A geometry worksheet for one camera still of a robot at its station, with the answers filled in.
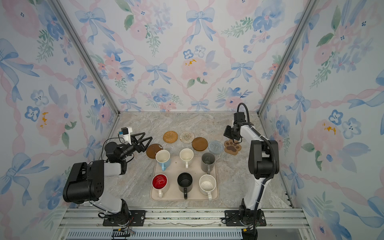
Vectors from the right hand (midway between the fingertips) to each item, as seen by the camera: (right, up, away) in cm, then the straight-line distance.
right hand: (226, 133), depth 100 cm
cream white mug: (-26, -13, -9) cm, 31 cm away
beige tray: (-31, -25, -22) cm, 45 cm away
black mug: (-27, -27, -15) cm, 41 cm away
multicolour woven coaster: (-27, -3, +5) cm, 27 cm away
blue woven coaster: (-7, -9, 0) cm, 12 cm away
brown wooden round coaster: (-18, -7, +1) cm, 19 cm away
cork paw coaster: (+3, -10, 0) cm, 10 cm away
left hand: (-47, -1, -16) cm, 50 cm away
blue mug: (-40, -14, -12) cm, 44 cm away
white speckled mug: (-15, -28, -16) cm, 35 cm away
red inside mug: (-41, -27, -16) cm, 52 cm away
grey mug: (-14, -17, -11) cm, 25 cm away
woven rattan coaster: (-39, -3, +6) cm, 39 cm away
